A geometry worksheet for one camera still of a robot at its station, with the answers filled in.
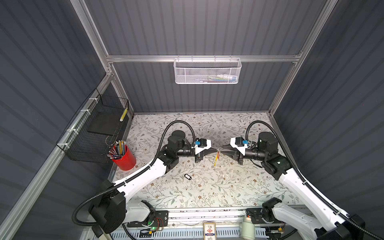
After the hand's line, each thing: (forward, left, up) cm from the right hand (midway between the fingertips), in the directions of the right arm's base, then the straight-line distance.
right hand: (224, 149), depth 68 cm
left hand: (0, +4, 0) cm, 4 cm away
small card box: (-29, +7, -25) cm, 39 cm away
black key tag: (-3, +19, -26) cm, 32 cm away
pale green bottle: (-29, -9, -20) cm, 37 cm away
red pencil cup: (+2, +52, -16) cm, 54 cm away
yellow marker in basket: (+21, +53, +2) cm, 57 cm away
